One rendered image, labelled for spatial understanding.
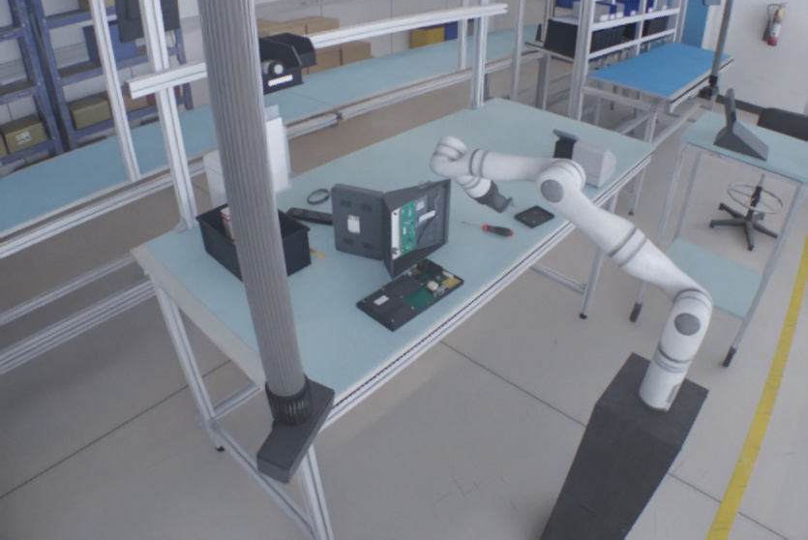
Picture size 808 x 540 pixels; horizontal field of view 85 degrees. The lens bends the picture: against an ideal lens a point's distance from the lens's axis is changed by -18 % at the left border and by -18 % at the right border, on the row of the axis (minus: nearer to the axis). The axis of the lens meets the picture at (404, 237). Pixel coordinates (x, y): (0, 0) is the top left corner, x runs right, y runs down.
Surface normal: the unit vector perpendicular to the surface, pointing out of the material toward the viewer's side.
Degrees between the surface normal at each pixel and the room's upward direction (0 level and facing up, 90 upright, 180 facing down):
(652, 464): 90
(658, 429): 0
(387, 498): 0
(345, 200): 90
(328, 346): 0
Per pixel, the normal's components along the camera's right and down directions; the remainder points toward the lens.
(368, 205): -0.37, 0.50
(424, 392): 0.00, -0.84
